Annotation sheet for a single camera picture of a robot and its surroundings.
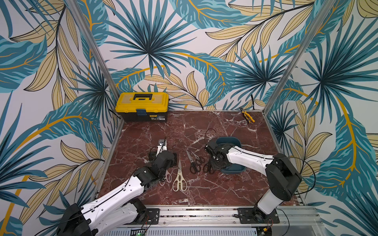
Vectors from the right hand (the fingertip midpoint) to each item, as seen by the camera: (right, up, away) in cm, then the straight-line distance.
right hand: (217, 165), depth 89 cm
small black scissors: (-10, +2, +4) cm, 11 cm away
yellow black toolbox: (-49, +37, +12) cm, 63 cm away
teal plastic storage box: (+6, +1, -10) cm, 12 cm away
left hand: (-30, +8, -9) cm, 32 cm away
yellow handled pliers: (+29, +30, +28) cm, 50 cm away
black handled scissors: (-14, -2, +2) cm, 14 cm away
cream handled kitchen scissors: (-22, -9, -5) cm, 24 cm away
